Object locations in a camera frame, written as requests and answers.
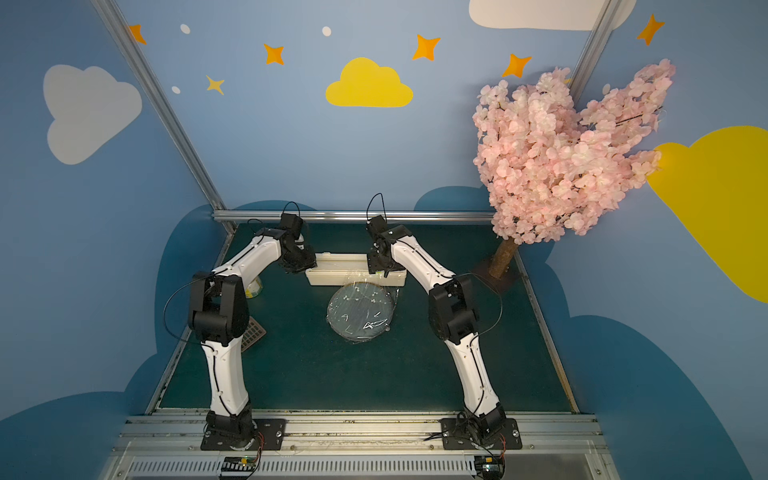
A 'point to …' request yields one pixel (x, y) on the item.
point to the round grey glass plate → (359, 312)
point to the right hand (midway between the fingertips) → (388, 263)
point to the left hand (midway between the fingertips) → (312, 261)
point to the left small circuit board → (238, 466)
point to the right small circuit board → (490, 467)
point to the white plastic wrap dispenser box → (336, 268)
